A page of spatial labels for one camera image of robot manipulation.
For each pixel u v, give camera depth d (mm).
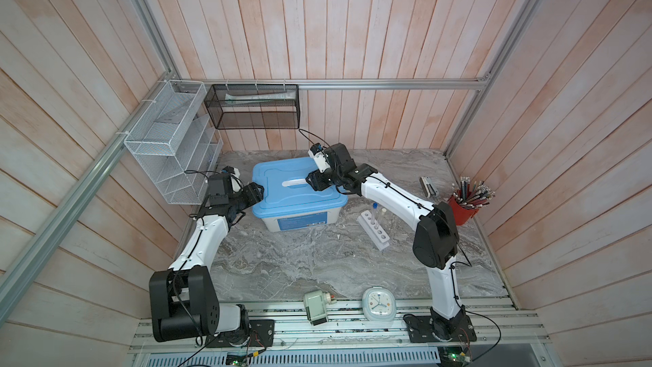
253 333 727
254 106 1069
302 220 886
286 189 862
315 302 752
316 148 779
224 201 660
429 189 1048
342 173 688
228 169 774
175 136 752
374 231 905
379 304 762
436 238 515
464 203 853
